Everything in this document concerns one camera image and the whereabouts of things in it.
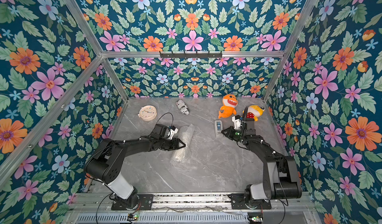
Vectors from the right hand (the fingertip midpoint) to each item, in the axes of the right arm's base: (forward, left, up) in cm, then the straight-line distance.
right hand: (225, 129), depth 88 cm
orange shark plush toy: (+26, -5, -3) cm, 27 cm away
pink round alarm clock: (+18, +55, -7) cm, 59 cm away
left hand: (-7, +25, -7) cm, 27 cm away
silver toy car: (+24, +29, -8) cm, 38 cm away
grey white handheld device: (+6, +4, -8) cm, 11 cm away
